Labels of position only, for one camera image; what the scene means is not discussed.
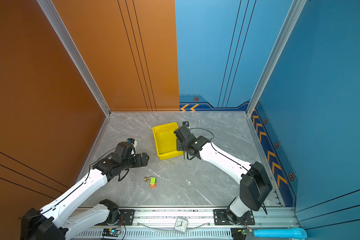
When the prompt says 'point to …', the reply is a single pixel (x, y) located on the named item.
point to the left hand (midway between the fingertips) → (143, 156)
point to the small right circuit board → (245, 231)
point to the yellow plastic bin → (165, 140)
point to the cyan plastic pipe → (295, 232)
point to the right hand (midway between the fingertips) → (179, 142)
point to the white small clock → (181, 225)
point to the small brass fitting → (146, 178)
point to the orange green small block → (153, 182)
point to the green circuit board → (111, 232)
